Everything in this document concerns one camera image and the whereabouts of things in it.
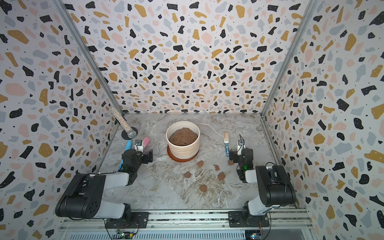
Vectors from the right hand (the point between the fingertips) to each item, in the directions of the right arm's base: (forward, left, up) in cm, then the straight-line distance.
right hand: (241, 148), depth 95 cm
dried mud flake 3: (-7, +7, -6) cm, 11 cm away
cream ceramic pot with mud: (+2, +36, +6) cm, 37 cm away
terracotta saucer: (-6, +44, -3) cm, 44 cm away
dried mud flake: (-8, +26, -6) cm, 28 cm away
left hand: (-3, +60, +3) cm, 60 cm away
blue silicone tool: (+2, +74, -2) cm, 74 cm away
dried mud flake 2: (-11, +16, -6) cm, 20 cm away
